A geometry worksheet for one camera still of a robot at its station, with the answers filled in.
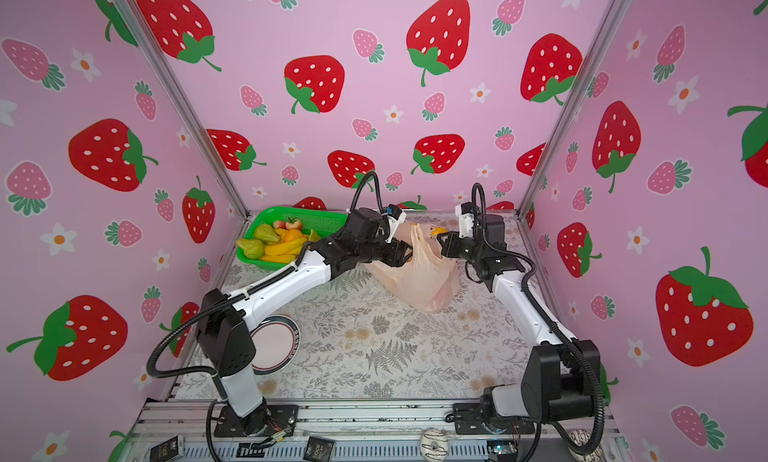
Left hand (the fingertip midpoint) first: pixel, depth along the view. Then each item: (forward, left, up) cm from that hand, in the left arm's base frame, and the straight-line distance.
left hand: (409, 245), depth 80 cm
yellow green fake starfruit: (+10, +51, -14) cm, 54 cm away
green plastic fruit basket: (+32, +38, -23) cm, 55 cm away
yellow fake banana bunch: (+11, +42, -17) cm, 47 cm away
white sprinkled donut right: (-41, -40, -21) cm, 61 cm away
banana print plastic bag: (-7, -5, -7) cm, 11 cm away
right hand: (+4, -8, 0) cm, 9 cm away
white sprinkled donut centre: (-42, -6, -23) cm, 49 cm away
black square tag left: (-44, +58, -23) cm, 76 cm away
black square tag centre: (-44, +21, -23) cm, 54 cm away
